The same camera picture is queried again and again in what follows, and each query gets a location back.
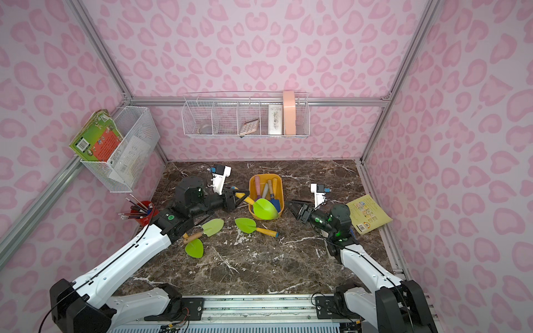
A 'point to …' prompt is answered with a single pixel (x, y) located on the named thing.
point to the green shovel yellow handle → (261, 207)
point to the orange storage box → (268, 187)
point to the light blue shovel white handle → (265, 191)
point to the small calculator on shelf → (249, 127)
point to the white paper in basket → (131, 164)
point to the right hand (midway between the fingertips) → (287, 204)
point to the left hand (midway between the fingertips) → (247, 190)
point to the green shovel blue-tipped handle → (248, 226)
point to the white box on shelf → (275, 119)
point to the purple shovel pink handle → (257, 187)
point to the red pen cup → (144, 211)
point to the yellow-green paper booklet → (366, 215)
